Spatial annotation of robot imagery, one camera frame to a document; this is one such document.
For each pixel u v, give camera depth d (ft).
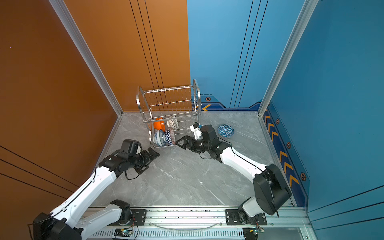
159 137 2.92
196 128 2.46
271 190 1.42
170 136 2.92
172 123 3.18
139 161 2.20
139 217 2.39
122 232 2.32
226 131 3.47
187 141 2.32
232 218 2.38
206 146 2.22
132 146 2.04
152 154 2.36
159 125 3.17
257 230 2.29
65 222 1.28
